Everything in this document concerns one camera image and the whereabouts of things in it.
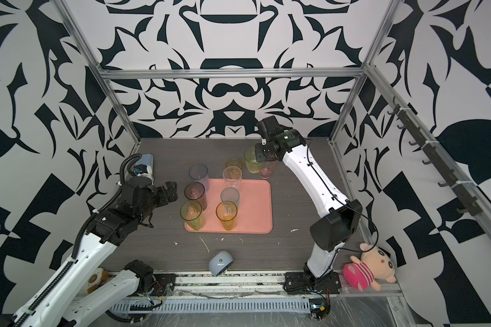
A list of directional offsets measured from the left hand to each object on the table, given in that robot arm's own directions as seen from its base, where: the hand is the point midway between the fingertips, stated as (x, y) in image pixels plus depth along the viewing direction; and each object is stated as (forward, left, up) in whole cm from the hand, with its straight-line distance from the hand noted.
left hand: (164, 183), depth 73 cm
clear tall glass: (+16, -22, -20) cm, 34 cm away
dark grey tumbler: (+9, -5, -22) cm, 24 cm away
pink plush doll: (-25, -72, -17) cm, 79 cm away
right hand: (+12, -36, +2) cm, 38 cm away
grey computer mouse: (-23, -19, -16) cm, 34 cm away
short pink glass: (+19, -39, -20) cm, 48 cm away
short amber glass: (+22, -24, -17) cm, 36 cm away
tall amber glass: (-6, -21, -13) cm, 25 cm away
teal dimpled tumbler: (+2, -22, -13) cm, 26 cm away
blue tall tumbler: (+12, -9, -12) cm, 19 cm away
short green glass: (+11, -32, -5) cm, 34 cm away
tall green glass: (-3, -6, -18) cm, 19 cm away
